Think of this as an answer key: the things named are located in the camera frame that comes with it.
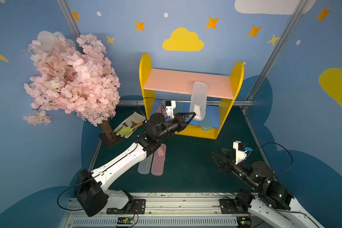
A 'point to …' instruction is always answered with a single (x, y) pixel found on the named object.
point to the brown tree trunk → (108, 129)
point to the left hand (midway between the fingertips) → (196, 112)
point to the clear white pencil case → (145, 165)
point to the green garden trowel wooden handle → (128, 130)
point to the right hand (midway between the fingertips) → (220, 150)
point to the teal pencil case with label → (206, 124)
